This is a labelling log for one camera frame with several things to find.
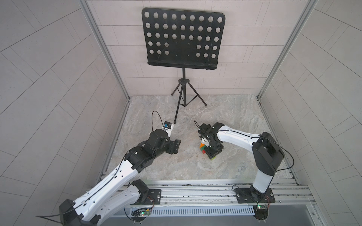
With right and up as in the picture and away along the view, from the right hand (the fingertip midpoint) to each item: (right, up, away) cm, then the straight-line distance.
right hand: (210, 156), depth 84 cm
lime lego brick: (+2, -1, 0) cm, 2 cm away
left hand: (-20, +13, -10) cm, 26 cm away
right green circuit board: (+22, -22, -16) cm, 35 cm away
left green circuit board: (-36, -22, -19) cm, 46 cm away
